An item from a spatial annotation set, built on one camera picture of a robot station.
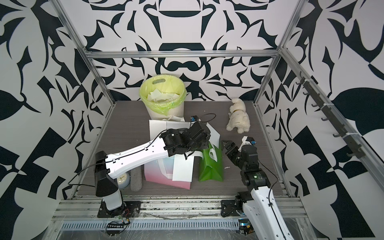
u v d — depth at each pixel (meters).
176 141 0.50
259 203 0.50
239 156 0.65
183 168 0.69
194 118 0.65
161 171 0.72
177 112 0.89
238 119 0.97
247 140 0.71
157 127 0.78
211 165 0.65
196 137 0.53
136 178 0.81
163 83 0.99
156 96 0.99
